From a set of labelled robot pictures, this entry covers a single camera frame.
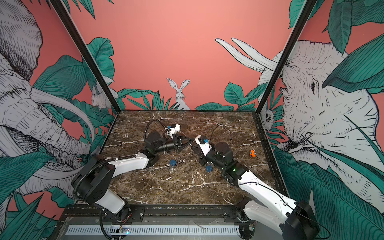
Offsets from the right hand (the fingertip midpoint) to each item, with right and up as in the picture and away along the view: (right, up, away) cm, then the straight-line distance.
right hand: (192, 146), depth 73 cm
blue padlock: (-13, -13, +20) cm, 27 cm away
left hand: (0, +3, -1) cm, 3 cm away
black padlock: (0, +1, +1) cm, 1 cm away
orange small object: (+38, -9, +23) cm, 45 cm away
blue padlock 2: (+10, -16, +18) cm, 26 cm away
